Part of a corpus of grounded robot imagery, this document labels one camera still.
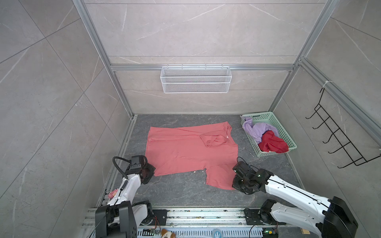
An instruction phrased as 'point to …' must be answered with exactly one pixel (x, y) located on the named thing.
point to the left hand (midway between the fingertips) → (152, 166)
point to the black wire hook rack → (345, 142)
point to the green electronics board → (270, 232)
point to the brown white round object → (165, 234)
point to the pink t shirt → (212, 146)
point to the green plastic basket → (267, 117)
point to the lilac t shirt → (258, 129)
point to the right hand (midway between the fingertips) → (233, 184)
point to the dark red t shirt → (271, 143)
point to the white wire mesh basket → (196, 80)
